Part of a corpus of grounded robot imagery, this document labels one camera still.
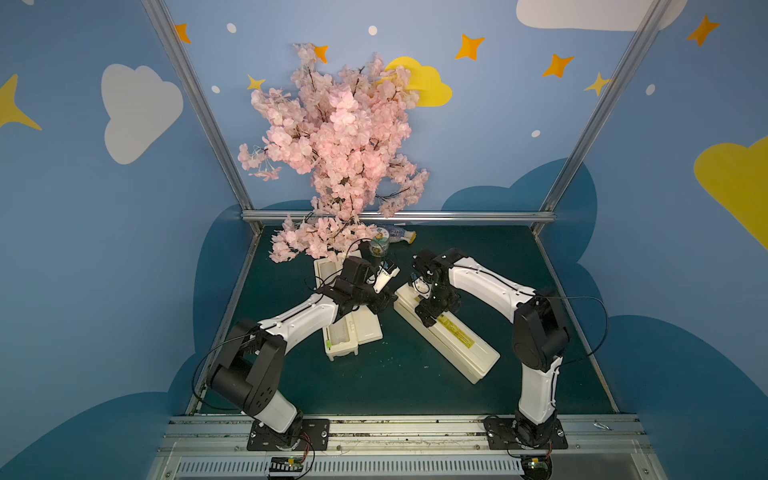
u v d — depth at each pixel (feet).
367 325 2.82
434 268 2.21
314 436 2.42
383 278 2.57
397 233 3.91
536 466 2.40
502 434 2.41
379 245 3.69
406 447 2.42
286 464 2.39
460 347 2.63
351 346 2.73
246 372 1.45
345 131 1.89
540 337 1.64
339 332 2.83
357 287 2.37
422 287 2.76
